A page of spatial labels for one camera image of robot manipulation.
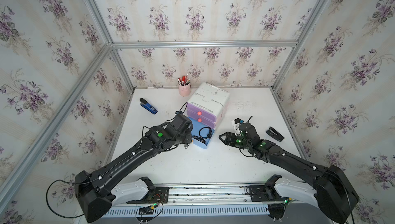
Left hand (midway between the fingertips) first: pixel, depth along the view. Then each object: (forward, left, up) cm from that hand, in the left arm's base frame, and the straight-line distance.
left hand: (192, 138), depth 74 cm
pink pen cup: (+43, +6, -11) cm, 45 cm away
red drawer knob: (+14, -4, +1) cm, 15 cm away
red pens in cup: (+49, +7, -8) cm, 50 cm away
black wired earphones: (+10, -10, -14) cm, 20 cm away
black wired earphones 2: (+6, -5, -15) cm, 17 cm away
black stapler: (+10, -51, -15) cm, 54 cm away
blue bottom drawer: (+12, -6, -18) cm, 22 cm away
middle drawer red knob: (+15, -4, -6) cm, 16 cm away
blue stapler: (+35, +35, -16) cm, 52 cm away
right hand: (+4, -17, -8) cm, 19 cm away
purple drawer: (+18, 0, -7) cm, 19 cm away
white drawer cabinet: (+22, -11, +4) cm, 25 cm away
